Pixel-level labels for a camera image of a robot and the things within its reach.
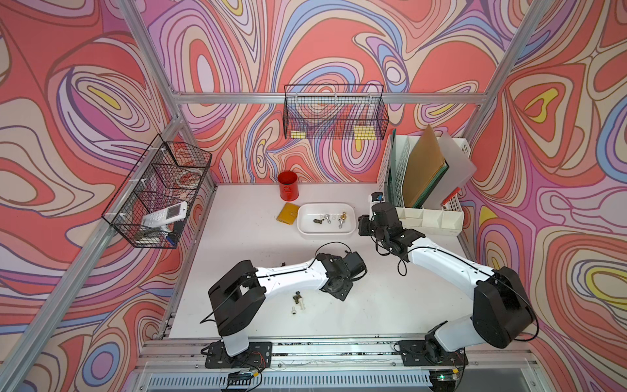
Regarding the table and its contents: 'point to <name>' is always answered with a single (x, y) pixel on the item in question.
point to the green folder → (432, 186)
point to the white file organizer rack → (447, 220)
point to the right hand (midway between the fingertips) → (362, 224)
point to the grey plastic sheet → (460, 171)
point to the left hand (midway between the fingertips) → (342, 291)
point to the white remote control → (170, 214)
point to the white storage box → (309, 211)
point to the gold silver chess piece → (344, 216)
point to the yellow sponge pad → (288, 213)
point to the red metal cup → (288, 185)
